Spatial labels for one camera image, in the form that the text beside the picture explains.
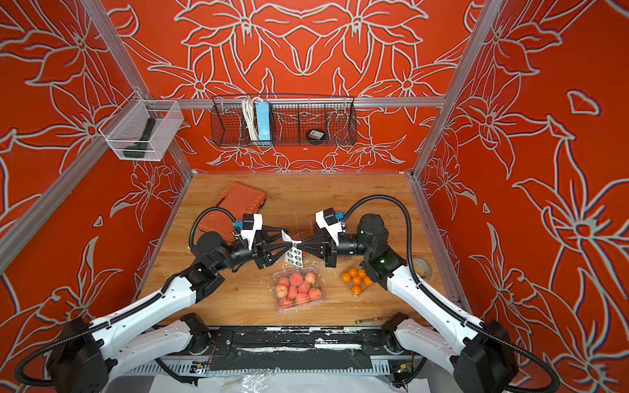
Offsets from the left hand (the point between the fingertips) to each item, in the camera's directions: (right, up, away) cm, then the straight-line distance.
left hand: (288, 237), depth 64 cm
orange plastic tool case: (-25, +9, +40) cm, 48 cm away
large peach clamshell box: (+2, -20, +17) cm, 26 cm away
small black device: (+8, +36, +31) cm, 48 cm away
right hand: (+3, -2, -3) cm, 4 cm away
